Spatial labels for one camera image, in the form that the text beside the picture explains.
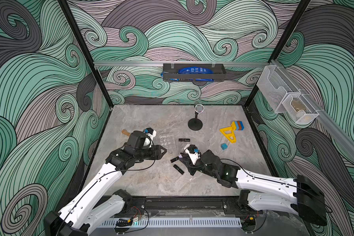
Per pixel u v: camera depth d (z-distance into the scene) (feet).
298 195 1.37
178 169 2.78
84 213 1.27
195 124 3.51
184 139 3.23
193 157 2.06
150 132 2.20
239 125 3.41
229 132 3.41
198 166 2.07
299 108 2.19
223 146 3.10
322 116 1.98
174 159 2.87
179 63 3.08
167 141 3.17
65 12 2.37
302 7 2.34
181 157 2.39
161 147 2.18
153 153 2.05
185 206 2.44
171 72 3.03
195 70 3.03
